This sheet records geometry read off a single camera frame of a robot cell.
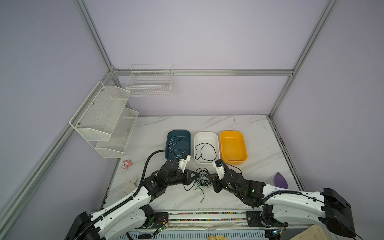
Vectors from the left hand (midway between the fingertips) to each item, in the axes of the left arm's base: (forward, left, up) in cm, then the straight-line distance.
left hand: (197, 175), depth 74 cm
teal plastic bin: (+30, +13, -13) cm, 36 cm away
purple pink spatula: (+2, -49, -13) cm, 51 cm away
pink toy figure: (+12, +44, -12) cm, 47 cm away
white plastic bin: (+26, -7, -13) cm, 29 cm away
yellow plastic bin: (+26, -25, -13) cm, 38 cm away
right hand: (0, -5, -2) cm, 5 cm away
